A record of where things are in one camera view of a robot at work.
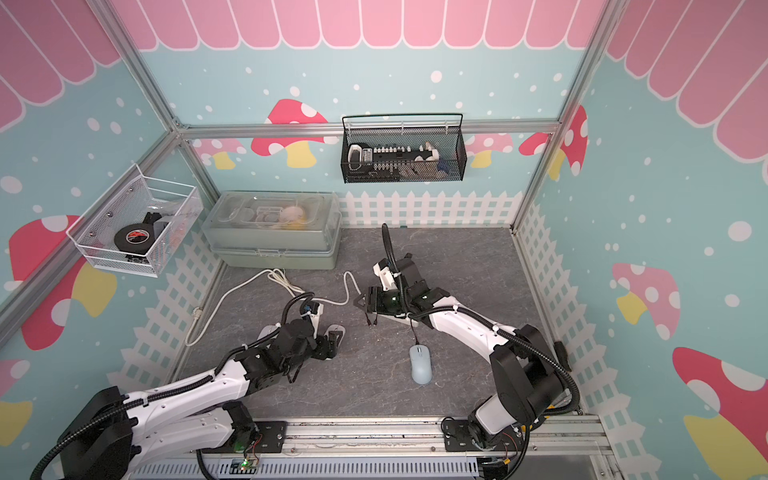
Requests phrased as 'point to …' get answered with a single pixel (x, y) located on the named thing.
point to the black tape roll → (135, 238)
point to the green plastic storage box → (273, 229)
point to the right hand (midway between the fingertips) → (361, 303)
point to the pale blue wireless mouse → (420, 363)
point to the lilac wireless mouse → (266, 330)
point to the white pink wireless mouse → (336, 327)
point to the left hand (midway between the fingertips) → (329, 336)
